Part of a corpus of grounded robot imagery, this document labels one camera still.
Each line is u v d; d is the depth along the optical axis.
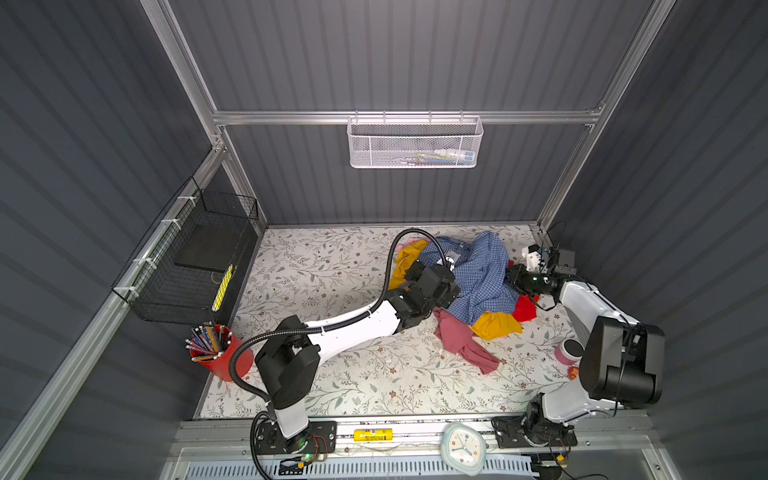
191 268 0.72
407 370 0.85
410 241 1.14
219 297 0.68
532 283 0.78
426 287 0.61
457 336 0.87
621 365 0.46
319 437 0.73
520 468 0.70
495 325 0.89
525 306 0.92
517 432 0.74
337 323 0.49
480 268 0.88
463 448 0.69
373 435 0.72
